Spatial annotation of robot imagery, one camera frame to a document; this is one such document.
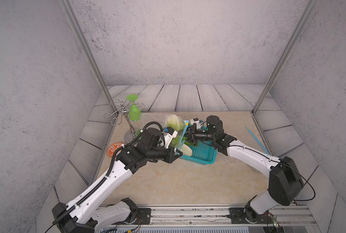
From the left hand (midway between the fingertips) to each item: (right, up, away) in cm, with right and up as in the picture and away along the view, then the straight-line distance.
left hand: (184, 155), depth 65 cm
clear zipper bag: (+1, +14, +5) cm, 15 cm away
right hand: (-3, +9, +6) cm, 11 cm away
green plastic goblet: (-32, +22, +33) cm, 50 cm away
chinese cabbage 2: (+3, -2, +25) cm, 26 cm away
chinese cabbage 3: (-3, +6, +4) cm, 8 cm away
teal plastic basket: (+15, -5, +31) cm, 35 cm away
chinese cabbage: (-4, +15, +10) cm, 18 cm away
